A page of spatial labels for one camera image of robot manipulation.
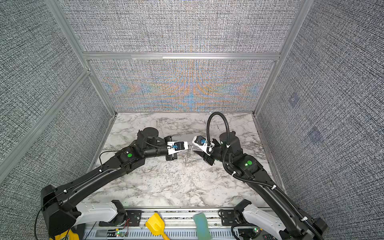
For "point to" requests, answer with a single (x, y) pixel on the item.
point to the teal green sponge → (202, 226)
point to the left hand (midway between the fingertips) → (186, 143)
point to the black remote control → (269, 237)
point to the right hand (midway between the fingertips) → (198, 144)
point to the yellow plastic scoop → (156, 225)
